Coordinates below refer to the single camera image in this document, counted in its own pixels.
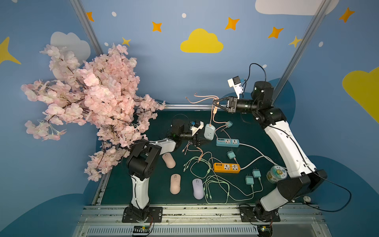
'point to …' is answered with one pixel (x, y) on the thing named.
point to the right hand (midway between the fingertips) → (216, 102)
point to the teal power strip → (227, 142)
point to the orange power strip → (226, 167)
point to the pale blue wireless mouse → (209, 132)
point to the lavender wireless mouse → (198, 187)
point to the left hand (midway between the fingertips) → (210, 133)
